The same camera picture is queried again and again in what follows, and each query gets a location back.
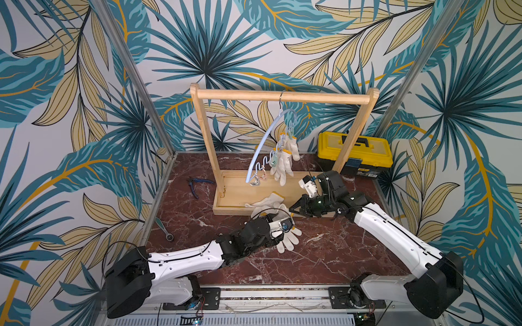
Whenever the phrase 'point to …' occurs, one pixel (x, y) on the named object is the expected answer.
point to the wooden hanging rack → (235, 189)
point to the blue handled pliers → (192, 180)
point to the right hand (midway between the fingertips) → (289, 209)
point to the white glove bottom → (290, 238)
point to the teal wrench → (169, 237)
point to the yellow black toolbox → (370, 156)
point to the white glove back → (270, 206)
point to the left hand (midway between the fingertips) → (277, 221)
